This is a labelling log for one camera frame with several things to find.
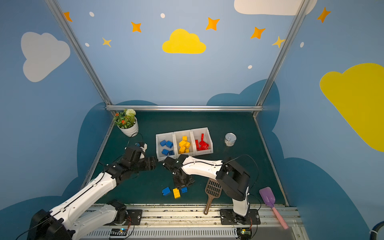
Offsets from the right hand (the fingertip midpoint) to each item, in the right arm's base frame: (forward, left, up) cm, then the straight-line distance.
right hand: (182, 186), depth 82 cm
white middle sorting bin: (+33, +6, +2) cm, 34 cm away
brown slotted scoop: (0, -17, -3) cm, 18 cm away
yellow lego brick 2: (+24, +3, 0) cm, 24 cm away
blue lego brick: (+28, +12, -1) cm, 30 cm away
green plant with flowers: (+36, +40, +14) cm, 56 cm away
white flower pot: (+34, +39, +4) cm, 52 cm away
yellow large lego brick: (+27, +3, +2) cm, 27 cm away
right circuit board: (-19, -33, -6) cm, 38 cm away
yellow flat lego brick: (-4, +3, -1) cm, 5 cm away
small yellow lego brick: (+24, 0, -2) cm, 24 cm away
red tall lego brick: (+28, -11, -1) cm, 30 cm away
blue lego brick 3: (-2, -1, 0) cm, 2 cm away
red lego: (+36, -11, -1) cm, 37 cm away
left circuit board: (-22, +30, -5) cm, 38 cm away
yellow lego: (+34, +2, -1) cm, 34 cm away
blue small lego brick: (+28, +17, -1) cm, 33 cm away
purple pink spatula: (-1, -48, -3) cm, 48 cm away
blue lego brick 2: (-3, +9, -2) cm, 10 cm away
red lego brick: (+26, -7, +3) cm, 27 cm away
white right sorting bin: (+35, -6, +1) cm, 36 cm away
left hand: (+11, +18, +9) cm, 23 cm away
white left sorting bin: (+27, +15, -2) cm, 31 cm away
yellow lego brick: (+27, -1, 0) cm, 27 cm away
